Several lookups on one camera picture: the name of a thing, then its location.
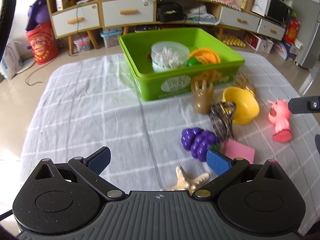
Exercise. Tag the purple plush toy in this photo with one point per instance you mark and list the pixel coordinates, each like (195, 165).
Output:
(38, 14)

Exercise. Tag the clear storage bin blue lid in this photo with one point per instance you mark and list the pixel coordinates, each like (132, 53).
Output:
(110, 36)

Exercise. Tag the green plastic cookie box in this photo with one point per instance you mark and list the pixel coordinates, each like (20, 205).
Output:
(159, 85)

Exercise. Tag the silver refrigerator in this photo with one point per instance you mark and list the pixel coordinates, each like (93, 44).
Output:
(308, 16)

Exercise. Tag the yellow plastic bowl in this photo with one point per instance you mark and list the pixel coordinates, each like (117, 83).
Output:
(247, 107)

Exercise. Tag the brown rubber hand toy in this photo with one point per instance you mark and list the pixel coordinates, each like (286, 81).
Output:
(242, 81)
(203, 96)

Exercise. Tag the white shopping bag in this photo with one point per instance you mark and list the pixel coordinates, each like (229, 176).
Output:
(11, 62)

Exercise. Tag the clear storage bin pink lid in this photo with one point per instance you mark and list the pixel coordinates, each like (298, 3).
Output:
(82, 42)

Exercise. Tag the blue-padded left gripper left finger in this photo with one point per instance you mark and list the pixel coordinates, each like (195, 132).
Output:
(88, 170)

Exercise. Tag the grey checked tablecloth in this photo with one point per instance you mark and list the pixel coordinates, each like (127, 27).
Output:
(95, 103)

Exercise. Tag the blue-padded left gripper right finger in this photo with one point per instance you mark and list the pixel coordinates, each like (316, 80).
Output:
(227, 171)

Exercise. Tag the pink rubber pig toy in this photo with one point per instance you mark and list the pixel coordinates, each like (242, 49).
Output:
(279, 116)

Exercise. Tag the clear cotton swab jar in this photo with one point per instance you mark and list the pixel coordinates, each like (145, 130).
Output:
(168, 55)

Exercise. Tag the yellow egg tray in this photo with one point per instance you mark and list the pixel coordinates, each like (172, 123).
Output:
(231, 40)

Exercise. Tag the pink rectangular block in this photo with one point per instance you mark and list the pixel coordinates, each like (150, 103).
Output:
(233, 149)

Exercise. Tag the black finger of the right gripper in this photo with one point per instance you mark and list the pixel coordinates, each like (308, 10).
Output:
(303, 105)

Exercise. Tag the orange toy with green leaf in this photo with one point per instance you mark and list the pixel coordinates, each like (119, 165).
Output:
(203, 56)

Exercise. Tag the white microwave oven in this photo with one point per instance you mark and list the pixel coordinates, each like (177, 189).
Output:
(276, 10)

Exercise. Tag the dried beige starfish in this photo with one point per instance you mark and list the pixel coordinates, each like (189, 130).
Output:
(184, 183)

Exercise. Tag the purple plastic grapes toy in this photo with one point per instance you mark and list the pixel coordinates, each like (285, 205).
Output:
(198, 141)

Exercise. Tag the red printed bag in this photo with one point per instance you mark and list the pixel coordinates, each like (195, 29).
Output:
(43, 43)

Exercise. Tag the black bag on shelf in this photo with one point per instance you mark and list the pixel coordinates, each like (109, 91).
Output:
(169, 12)

